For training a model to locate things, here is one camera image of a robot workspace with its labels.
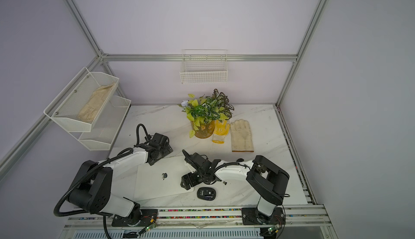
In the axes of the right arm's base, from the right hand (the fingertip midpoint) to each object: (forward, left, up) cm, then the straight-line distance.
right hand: (189, 183), depth 83 cm
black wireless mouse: (-6, -9, +1) cm, 11 cm away
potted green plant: (+29, -8, +23) cm, 38 cm away
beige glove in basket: (+26, +46, +30) cm, 61 cm away
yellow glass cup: (+35, -18, -1) cm, 40 cm away
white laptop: (+3, +15, -1) cm, 15 cm away
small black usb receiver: (0, -19, -1) cm, 19 cm away
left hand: (+17, +16, +1) cm, 24 cm away
